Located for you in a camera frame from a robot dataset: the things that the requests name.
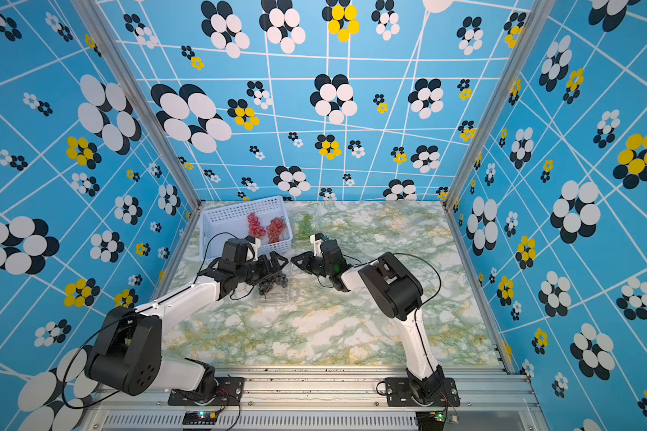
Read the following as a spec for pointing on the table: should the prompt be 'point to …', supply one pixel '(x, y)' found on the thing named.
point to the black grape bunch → (264, 286)
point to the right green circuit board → (430, 420)
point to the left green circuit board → (199, 417)
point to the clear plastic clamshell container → (317, 225)
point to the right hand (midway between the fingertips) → (295, 259)
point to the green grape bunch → (305, 226)
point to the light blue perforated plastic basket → (233, 219)
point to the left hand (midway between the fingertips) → (283, 263)
